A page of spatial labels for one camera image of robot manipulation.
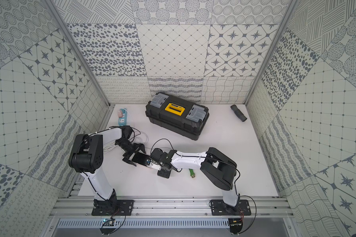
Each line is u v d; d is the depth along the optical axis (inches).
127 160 32.9
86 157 20.0
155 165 29.4
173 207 29.7
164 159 27.0
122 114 42.9
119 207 28.6
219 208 28.7
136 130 33.9
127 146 31.8
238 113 44.6
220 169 18.8
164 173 30.1
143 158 38.2
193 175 32.9
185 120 35.2
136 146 34.0
